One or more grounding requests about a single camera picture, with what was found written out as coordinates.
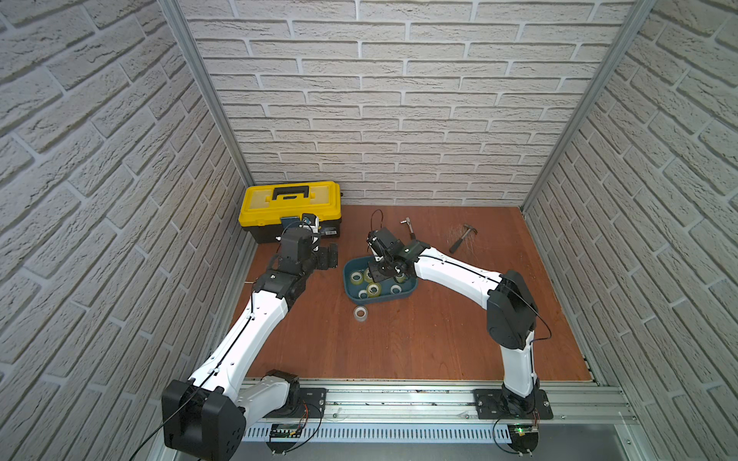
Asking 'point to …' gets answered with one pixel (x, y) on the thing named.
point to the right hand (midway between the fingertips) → (379, 269)
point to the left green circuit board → (285, 430)
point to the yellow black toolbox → (265, 204)
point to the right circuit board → (524, 437)
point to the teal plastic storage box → (360, 288)
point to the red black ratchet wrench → (408, 222)
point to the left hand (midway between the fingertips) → (323, 238)
